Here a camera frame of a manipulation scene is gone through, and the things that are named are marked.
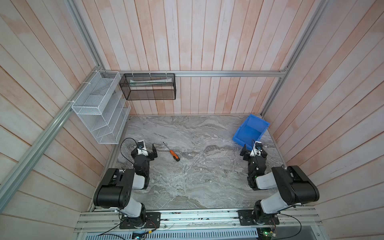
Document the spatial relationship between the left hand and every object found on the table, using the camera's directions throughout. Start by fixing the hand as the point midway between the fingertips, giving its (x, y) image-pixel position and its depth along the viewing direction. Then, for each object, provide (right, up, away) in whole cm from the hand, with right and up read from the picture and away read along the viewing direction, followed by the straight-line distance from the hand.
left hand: (147, 147), depth 91 cm
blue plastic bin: (+73, +9, +20) cm, 76 cm away
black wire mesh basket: (-3, +42, +15) cm, 45 cm away
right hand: (+66, +1, -1) cm, 66 cm away
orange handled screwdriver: (+17, -6, +4) cm, 18 cm away
